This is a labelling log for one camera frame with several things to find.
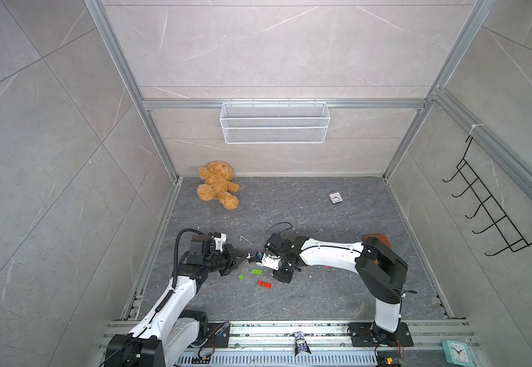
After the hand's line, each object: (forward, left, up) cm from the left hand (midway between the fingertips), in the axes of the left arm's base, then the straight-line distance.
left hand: (250, 252), depth 80 cm
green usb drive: (-3, -2, -11) cm, 12 cm away
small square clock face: (+32, -40, -10) cm, 53 cm away
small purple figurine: (-27, -16, -8) cm, 33 cm away
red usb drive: (-8, -5, -11) cm, 14 cm away
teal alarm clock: (-31, -64, -9) cm, 72 cm away
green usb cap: (-5, +4, -11) cm, 13 cm away
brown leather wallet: (+10, -55, -10) cm, 57 cm away
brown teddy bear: (+42, +17, -2) cm, 45 cm away
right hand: (-3, -11, -12) cm, 17 cm away
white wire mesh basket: (+54, -11, +18) cm, 58 cm away
